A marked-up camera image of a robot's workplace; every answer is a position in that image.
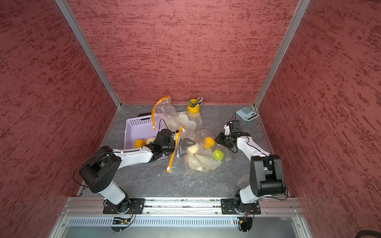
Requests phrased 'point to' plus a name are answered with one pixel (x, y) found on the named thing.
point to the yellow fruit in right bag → (209, 142)
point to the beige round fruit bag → (150, 140)
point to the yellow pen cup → (194, 110)
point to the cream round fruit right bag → (193, 149)
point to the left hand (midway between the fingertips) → (194, 149)
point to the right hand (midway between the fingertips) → (217, 142)
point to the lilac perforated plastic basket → (143, 127)
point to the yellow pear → (139, 143)
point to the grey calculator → (247, 114)
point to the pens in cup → (198, 102)
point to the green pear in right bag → (218, 154)
